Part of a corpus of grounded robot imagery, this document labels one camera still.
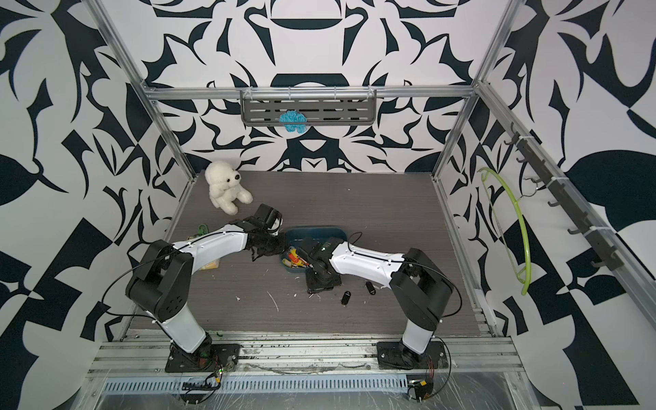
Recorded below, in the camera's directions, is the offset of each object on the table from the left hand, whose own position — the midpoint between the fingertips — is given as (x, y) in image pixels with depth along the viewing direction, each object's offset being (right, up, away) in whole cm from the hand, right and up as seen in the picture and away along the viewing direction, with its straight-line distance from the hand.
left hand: (287, 244), depth 93 cm
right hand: (+11, -12, -8) cm, 18 cm away
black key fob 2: (+21, -16, -8) cm, 27 cm away
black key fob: (+29, -14, -6) cm, 33 cm away
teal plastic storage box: (+2, +2, +3) cm, 4 cm away
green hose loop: (+64, -1, -29) cm, 71 cm away
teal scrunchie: (+3, +44, -2) cm, 44 cm away
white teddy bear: (-25, +20, +6) cm, 32 cm away
